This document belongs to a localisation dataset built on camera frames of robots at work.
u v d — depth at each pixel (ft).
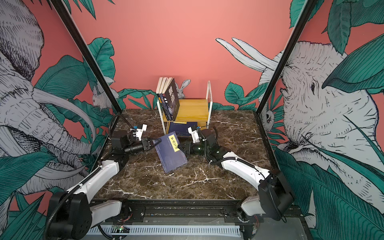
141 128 2.44
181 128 3.32
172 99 2.69
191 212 2.50
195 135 2.36
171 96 2.64
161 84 2.51
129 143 2.24
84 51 2.76
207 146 2.01
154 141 2.50
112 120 3.85
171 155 2.54
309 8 2.29
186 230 2.30
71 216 1.30
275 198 1.37
